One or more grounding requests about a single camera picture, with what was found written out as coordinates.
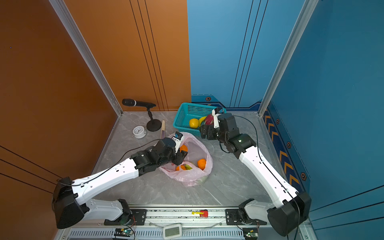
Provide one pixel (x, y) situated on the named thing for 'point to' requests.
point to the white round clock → (139, 132)
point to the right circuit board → (250, 233)
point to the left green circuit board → (122, 232)
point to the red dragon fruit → (209, 120)
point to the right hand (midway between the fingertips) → (205, 127)
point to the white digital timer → (172, 231)
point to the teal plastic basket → (189, 111)
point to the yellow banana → (198, 122)
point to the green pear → (188, 167)
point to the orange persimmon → (201, 163)
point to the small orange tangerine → (182, 167)
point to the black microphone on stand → (153, 125)
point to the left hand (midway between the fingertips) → (184, 149)
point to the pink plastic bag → (199, 157)
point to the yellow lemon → (194, 123)
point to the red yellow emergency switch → (203, 213)
